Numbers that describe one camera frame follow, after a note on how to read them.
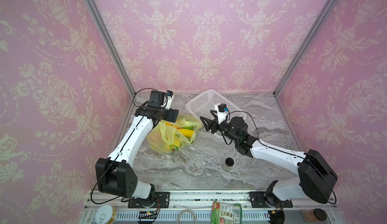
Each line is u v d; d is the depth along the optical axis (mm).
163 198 747
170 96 730
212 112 781
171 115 734
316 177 419
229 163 778
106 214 669
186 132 947
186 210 714
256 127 1029
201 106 1095
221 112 652
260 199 736
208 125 687
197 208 729
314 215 631
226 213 694
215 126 676
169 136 777
